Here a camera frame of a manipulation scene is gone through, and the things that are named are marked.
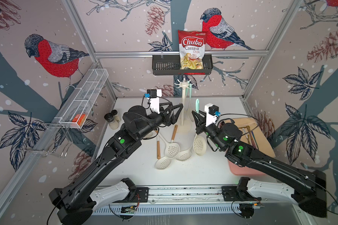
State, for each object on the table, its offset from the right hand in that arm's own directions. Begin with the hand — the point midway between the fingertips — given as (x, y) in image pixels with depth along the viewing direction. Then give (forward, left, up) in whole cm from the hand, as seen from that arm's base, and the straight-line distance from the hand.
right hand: (194, 110), depth 64 cm
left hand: (-3, +7, +8) cm, 11 cm away
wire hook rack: (-16, +61, -1) cm, 63 cm away
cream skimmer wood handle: (-4, +11, -35) cm, 36 cm away
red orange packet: (-5, +54, -3) cm, 55 cm away
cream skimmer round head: (-12, +16, -36) cm, 42 cm away
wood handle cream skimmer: (-7, +3, -37) cm, 38 cm away
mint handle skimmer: (-9, -4, -18) cm, 21 cm away
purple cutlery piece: (+6, -46, -38) cm, 60 cm away
